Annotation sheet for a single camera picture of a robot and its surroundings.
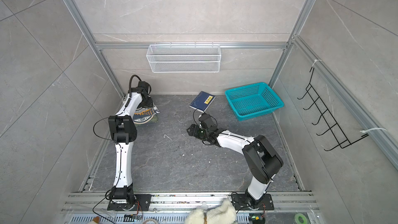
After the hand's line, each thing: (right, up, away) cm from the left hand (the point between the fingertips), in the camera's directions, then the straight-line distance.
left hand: (144, 101), depth 106 cm
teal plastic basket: (+81, +1, +12) cm, 82 cm away
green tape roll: (+85, -55, -37) cm, 107 cm away
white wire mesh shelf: (+29, +28, -6) cm, 41 cm away
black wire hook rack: (+95, -18, -48) cm, 108 cm away
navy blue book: (+41, +1, +9) cm, 42 cm away
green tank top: (+2, -9, -6) cm, 11 cm away
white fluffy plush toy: (+49, -48, -43) cm, 82 cm away
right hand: (+34, -18, -16) cm, 42 cm away
